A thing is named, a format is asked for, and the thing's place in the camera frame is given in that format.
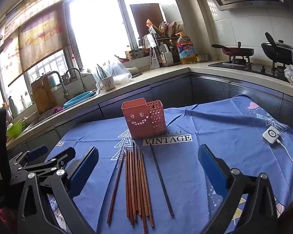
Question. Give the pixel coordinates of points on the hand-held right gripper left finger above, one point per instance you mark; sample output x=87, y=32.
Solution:
x=84, y=170

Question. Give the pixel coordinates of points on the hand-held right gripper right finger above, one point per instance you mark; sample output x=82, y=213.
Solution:
x=212, y=170

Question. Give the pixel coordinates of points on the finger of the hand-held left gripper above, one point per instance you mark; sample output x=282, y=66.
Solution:
x=36, y=151
x=63, y=157

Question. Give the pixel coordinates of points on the red-brown chopstick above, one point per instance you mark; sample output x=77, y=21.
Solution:
x=113, y=199

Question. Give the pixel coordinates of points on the black chopstick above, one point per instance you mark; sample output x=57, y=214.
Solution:
x=161, y=179

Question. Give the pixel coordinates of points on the bundle of brown chopsticks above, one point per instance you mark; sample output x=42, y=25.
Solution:
x=139, y=187

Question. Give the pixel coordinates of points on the orange plastic utensil holder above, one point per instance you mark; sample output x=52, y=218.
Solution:
x=136, y=119

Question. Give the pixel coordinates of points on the green plastic bowl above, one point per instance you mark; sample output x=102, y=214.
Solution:
x=14, y=129

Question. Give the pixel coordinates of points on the blue printed tablecloth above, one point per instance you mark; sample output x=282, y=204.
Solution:
x=185, y=165

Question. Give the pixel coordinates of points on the grey thermos bottle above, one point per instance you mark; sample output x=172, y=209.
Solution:
x=13, y=107

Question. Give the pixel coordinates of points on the purple dishcloth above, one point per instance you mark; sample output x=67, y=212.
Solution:
x=57, y=109

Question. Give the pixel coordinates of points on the wooden cutting board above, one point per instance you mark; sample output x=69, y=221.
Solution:
x=42, y=95

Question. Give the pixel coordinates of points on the blue plastic basin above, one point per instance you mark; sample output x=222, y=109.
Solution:
x=78, y=99

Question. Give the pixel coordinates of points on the small white device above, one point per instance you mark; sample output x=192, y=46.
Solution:
x=271, y=134

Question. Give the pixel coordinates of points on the metal kitchen faucet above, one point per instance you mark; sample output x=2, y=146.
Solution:
x=81, y=80
x=63, y=87

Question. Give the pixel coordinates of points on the narrow patterned roller blind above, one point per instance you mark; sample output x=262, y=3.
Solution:
x=9, y=61

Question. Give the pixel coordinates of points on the white enamel mug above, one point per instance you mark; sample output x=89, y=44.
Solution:
x=108, y=84

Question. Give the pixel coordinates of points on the kitchen counter with dark cabinets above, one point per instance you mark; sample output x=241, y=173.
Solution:
x=171, y=90

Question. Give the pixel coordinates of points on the white dish soap bottle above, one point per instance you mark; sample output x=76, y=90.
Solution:
x=73, y=61

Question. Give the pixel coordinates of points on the plastic bag with scallions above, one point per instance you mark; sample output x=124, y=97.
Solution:
x=117, y=69

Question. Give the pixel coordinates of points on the large patterned roller blind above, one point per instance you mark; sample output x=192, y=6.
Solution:
x=44, y=41

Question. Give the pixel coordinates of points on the black gas stove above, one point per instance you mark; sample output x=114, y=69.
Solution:
x=246, y=67

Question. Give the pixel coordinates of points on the small metal cups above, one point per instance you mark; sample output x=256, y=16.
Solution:
x=205, y=57

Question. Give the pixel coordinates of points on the red bowl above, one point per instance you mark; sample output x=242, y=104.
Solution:
x=122, y=59

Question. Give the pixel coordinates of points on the red black frying pan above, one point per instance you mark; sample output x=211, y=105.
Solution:
x=239, y=51

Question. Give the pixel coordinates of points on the cooking oil bottle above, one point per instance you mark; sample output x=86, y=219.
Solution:
x=185, y=50

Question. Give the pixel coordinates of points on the packaged kitchen knife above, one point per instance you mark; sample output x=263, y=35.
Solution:
x=154, y=61

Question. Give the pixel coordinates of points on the white plastic jug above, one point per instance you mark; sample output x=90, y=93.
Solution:
x=166, y=54

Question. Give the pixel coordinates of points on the row of seasoning jars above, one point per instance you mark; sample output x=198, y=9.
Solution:
x=136, y=54

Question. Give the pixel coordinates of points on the kitchen window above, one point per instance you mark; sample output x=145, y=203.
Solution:
x=95, y=29

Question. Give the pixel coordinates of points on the black wok with lid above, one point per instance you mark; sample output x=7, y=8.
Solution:
x=278, y=51

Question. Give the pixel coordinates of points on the rack of food packets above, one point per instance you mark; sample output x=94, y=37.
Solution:
x=166, y=29

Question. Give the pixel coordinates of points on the brown board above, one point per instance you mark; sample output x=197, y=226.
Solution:
x=144, y=17

